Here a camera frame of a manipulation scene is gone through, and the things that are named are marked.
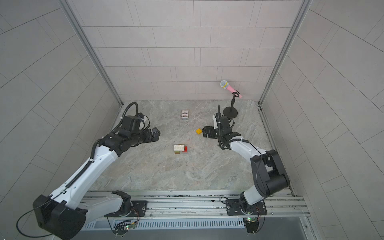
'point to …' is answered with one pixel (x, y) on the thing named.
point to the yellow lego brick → (198, 131)
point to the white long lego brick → (179, 148)
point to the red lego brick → (185, 149)
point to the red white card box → (185, 115)
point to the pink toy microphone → (224, 84)
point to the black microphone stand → (231, 112)
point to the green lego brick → (177, 152)
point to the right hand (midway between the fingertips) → (207, 129)
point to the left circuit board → (122, 227)
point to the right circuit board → (252, 225)
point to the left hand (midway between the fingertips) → (156, 132)
